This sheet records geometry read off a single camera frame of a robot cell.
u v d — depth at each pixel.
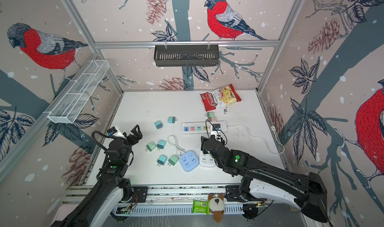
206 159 0.83
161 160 0.83
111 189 0.56
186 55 1.07
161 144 0.90
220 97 1.10
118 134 0.71
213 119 1.02
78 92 0.78
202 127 0.95
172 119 1.01
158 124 0.98
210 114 1.04
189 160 0.82
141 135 0.78
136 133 0.75
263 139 0.93
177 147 0.89
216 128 0.63
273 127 1.01
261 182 0.61
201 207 0.70
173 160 0.83
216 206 0.68
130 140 0.73
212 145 0.54
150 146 0.88
